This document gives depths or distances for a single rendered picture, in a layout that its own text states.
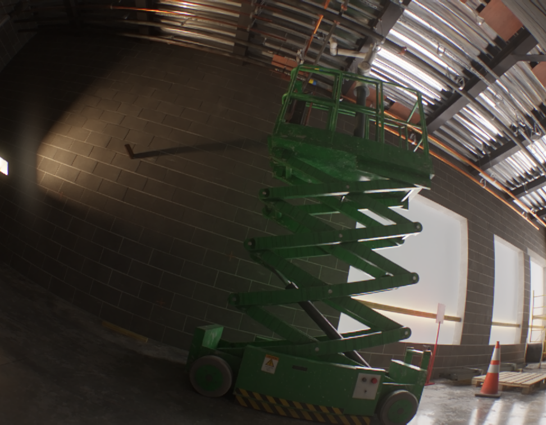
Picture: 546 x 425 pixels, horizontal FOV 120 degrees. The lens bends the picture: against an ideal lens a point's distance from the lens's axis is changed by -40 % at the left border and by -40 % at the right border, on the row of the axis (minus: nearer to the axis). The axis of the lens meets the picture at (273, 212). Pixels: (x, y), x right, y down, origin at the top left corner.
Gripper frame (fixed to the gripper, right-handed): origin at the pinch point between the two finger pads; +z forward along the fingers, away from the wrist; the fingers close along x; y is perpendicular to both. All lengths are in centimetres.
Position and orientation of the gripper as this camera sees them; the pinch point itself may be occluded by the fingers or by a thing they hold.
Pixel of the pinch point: (313, 34)
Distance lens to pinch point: 393.6
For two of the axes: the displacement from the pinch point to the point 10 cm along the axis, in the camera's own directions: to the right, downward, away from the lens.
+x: 0.1, 9.5, -3.0
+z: -9.7, -0.6, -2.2
